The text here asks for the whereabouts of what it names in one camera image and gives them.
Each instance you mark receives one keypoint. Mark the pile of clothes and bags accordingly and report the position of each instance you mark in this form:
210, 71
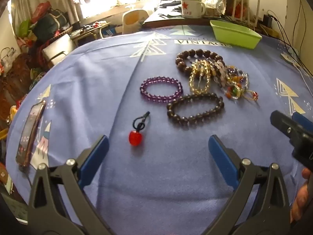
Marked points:
46, 22

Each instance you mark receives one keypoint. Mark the person's right hand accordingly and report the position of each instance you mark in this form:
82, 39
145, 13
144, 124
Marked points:
302, 200

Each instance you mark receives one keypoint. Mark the green plastic tray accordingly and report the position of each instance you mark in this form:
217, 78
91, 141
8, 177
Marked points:
234, 35

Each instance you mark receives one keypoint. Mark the red apple pendant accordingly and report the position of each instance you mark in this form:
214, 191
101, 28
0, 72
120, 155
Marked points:
135, 138

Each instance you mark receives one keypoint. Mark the low wooden table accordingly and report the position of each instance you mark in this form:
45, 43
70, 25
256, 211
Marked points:
90, 30

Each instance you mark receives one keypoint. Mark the white storage box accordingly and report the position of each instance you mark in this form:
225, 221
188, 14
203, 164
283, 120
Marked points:
57, 47

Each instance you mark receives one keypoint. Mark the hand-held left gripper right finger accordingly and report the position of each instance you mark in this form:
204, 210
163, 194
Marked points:
220, 156

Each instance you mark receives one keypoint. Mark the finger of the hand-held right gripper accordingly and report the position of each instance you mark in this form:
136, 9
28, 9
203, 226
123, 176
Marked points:
304, 121
283, 123

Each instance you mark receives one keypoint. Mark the white rack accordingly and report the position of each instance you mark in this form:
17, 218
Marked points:
249, 14

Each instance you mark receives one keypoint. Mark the white and yellow chair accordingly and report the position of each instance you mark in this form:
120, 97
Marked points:
133, 19

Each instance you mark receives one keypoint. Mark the blue printed tablecloth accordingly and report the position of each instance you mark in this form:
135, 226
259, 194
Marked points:
97, 90

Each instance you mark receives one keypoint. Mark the black power adapter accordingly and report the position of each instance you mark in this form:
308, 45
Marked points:
267, 20

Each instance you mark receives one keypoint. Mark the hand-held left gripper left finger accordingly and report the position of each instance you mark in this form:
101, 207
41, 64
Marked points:
96, 156

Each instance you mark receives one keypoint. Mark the white enamel mug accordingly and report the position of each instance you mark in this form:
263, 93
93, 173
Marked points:
192, 9

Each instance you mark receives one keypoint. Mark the smartphone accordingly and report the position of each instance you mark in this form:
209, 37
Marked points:
29, 132

